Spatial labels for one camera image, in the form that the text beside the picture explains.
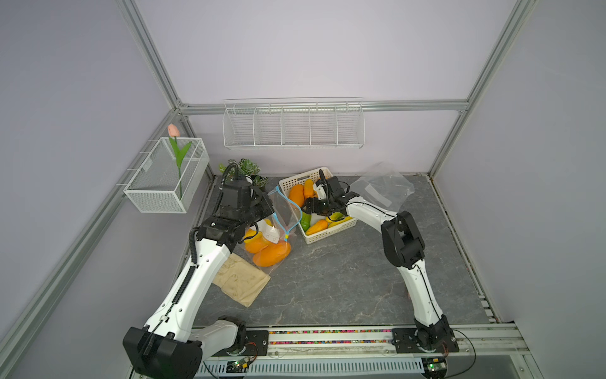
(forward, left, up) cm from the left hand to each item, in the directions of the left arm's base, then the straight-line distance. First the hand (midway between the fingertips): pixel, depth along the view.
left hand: (273, 202), depth 74 cm
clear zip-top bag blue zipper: (-5, -1, -6) cm, 8 cm away
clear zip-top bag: (+21, -45, -19) cm, 53 cm away
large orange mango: (-8, +3, -21) cm, 23 cm away
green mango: (+9, -10, -25) cm, 28 cm away
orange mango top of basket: (+24, -13, -23) cm, 35 cm away
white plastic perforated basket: (+29, -2, -24) cm, 38 cm away
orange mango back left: (+24, -7, -25) cm, 35 cm away
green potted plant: (+20, +12, -3) cm, 24 cm away
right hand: (+14, -11, -22) cm, 28 cm away
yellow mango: (+7, -23, -21) cm, 32 cm away
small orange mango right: (-3, +9, -20) cm, 22 cm away
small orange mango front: (+5, -16, -24) cm, 29 cm away
